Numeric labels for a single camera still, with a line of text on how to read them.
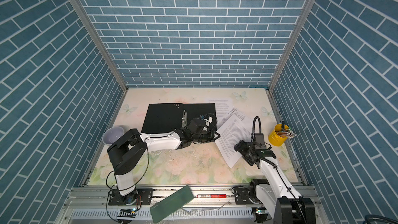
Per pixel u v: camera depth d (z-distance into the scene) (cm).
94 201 77
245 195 74
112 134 89
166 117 105
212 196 74
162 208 69
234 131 96
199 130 71
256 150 66
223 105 112
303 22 84
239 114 106
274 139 86
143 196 74
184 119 101
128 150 53
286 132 80
